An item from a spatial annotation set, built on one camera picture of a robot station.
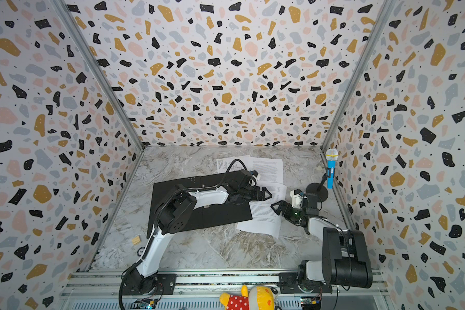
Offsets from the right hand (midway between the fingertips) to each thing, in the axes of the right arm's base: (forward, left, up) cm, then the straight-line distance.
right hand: (276, 205), depth 91 cm
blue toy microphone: (+13, -22, +21) cm, 33 cm away
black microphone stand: (+10, -24, -3) cm, 26 cm away
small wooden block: (-16, +62, -3) cm, 64 cm away
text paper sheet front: (-6, +5, -4) cm, 9 cm away
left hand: (+5, +3, +2) cm, 6 cm away
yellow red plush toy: (-36, +9, +3) cm, 38 cm away
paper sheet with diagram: (+30, +28, -5) cm, 41 cm away
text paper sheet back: (+26, +1, -6) cm, 27 cm away
